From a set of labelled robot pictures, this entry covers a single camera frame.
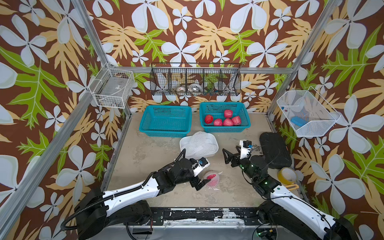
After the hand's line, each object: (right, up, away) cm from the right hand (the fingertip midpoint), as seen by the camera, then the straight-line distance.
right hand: (228, 148), depth 78 cm
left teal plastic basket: (-39, +16, +37) cm, 56 cm away
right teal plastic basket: (+1, +25, +40) cm, 47 cm away
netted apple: (-8, -16, +1) cm, 18 cm away
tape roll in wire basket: (-27, +36, +18) cm, 48 cm away
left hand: (-13, -10, -3) cm, 17 cm away
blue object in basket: (+39, +14, +2) cm, 41 cm away
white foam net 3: (-16, -6, +14) cm, 22 cm away
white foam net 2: (-13, +2, +18) cm, 22 cm away
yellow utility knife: (+38, -23, +6) cm, 45 cm away
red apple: (-7, +17, +32) cm, 37 cm away
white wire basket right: (+46, +18, +3) cm, 50 cm away
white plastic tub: (-25, +1, +20) cm, 32 cm away
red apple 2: (0, +15, +29) cm, 33 cm away
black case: (+34, -4, +16) cm, 38 cm away
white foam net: (-9, -20, +2) cm, 22 cm away
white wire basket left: (-66, +34, +8) cm, 75 cm away
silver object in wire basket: (-17, +38, +20) cm, 46 cm away
